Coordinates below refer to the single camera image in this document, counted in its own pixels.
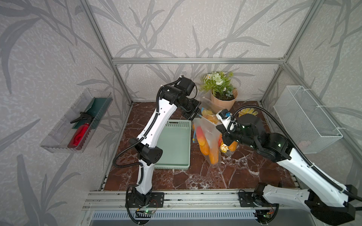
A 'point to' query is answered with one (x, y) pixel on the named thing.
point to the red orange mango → (201, 135)
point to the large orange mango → (204, 147)
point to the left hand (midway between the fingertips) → (204, 113)
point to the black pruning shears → (84, 116)
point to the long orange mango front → (213, 153)
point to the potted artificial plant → (223, 94)
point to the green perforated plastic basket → (175, 142)
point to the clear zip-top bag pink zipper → (207, 110)
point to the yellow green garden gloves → (247, 110)
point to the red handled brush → (80, 137)
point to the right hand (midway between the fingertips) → (216, 126)
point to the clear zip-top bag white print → (208, 139)
